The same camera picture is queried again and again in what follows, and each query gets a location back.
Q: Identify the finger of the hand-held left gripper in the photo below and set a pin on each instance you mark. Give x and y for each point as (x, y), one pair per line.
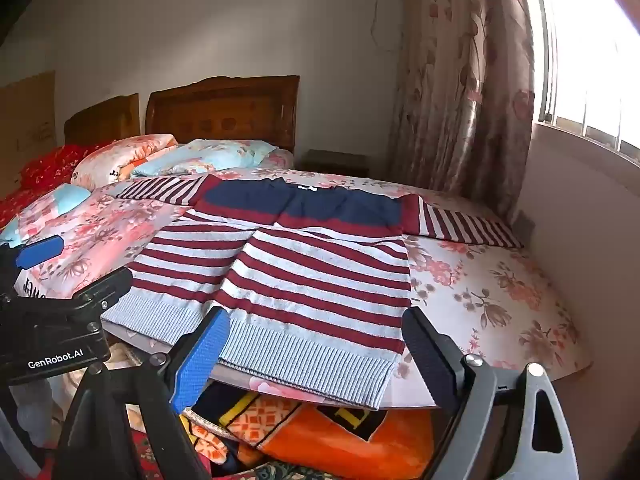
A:
(107, 287)
(40, 252)

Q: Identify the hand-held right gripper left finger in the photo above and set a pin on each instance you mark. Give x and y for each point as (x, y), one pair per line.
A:
(200, 365)

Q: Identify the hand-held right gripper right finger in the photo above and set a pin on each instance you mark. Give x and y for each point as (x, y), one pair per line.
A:
(430, 365)

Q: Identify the red white striped sweater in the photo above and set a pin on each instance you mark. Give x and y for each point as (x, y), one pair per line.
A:
(310, 280)

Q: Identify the red patterned blanket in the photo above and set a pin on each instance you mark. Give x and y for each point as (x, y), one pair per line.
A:
(45, 165)

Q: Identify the pink floral quilt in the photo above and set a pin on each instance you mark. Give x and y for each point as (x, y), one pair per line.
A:
(500, 290)

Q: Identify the pink orange floral pillow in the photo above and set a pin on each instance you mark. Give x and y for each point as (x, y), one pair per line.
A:
(125, 155)

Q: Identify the orange patterned blanket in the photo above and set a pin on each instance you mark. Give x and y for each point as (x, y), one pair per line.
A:
(320, 440)

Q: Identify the small wooden headboard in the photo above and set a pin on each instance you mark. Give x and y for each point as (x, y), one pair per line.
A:
(102, 120)

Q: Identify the light blue floral pillow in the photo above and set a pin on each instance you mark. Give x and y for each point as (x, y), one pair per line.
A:
(215, 155)

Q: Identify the large wooden headboard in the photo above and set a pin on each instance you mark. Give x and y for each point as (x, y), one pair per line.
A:
(225, 110)

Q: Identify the dark wooden nightstand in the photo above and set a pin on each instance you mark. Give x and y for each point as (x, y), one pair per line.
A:
(332, 162)

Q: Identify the floral curtain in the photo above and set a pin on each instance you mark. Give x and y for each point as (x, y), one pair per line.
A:
(460, 85)

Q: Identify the barred window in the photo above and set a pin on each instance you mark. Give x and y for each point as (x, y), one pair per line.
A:
(590, 50)

